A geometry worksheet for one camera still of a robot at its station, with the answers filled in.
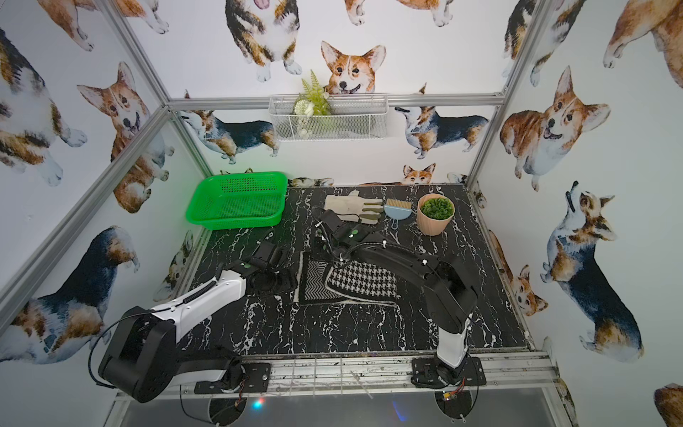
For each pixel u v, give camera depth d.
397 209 1.13
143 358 0.41
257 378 0.73
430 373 0.73
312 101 0.82
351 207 1.13
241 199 1.17
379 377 0.75
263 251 0.70
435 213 0.99
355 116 0.92
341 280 0.87
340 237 0.64
